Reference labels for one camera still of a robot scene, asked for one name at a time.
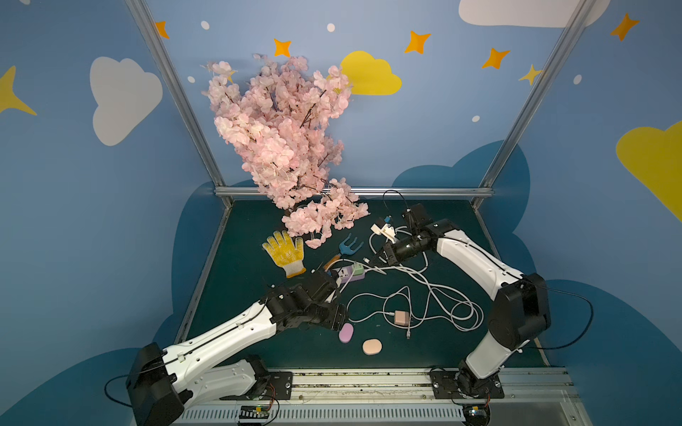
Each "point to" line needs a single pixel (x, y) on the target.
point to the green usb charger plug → (359, 270)
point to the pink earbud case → (372, 346)
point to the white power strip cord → (441, 285)
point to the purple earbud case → (346, 332)
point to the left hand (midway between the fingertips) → (341, 310)
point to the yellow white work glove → (285, 254)
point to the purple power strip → (344, 273)
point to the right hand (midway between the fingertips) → (376, 261)
